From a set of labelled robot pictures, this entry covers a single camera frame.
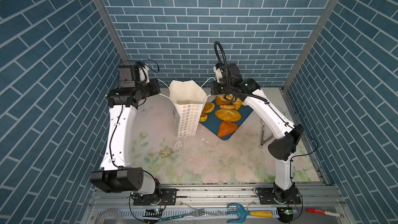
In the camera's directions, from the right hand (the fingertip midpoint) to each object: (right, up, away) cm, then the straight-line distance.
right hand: (209, 84), depth 79 cm
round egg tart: (0, -13, +23) cm, 27 cm away
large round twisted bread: (+10, -7, +26) cm, 29 cm away
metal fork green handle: (-6, -59, -10) cm, 60 cm away
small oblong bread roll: (+12, -12, +20) cm, 26 cm away
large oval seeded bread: (+13, -18, +20) cm, 29 cm away
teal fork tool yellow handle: (+15, -59, -10) cm, 62 cm away
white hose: (-46, -58, -13) cm, 75 cm away
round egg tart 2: (-3, -19, +17) cm, 26 cm away
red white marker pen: (+53, -59, -10) cm, 80 cm away
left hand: (-23, 0, -8) cm, 25 cm away
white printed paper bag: (-13, -7, +17) cm, 23 cm away
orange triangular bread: (+11, -25, +14) cm, 31 cm away
